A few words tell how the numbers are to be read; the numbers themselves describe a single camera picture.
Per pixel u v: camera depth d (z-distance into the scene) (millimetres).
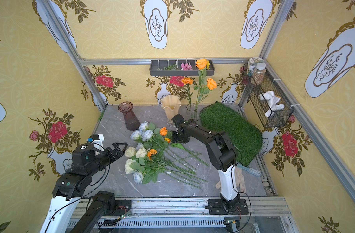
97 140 624
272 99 703
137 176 797
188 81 865
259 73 797
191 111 955
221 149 546
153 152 884
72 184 449
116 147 607
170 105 1006
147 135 938
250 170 856
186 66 878
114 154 611
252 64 856
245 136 1004
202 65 815
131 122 1028
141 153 834
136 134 976
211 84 817
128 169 822
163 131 1002
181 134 717
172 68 881
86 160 502
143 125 1007
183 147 946
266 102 701
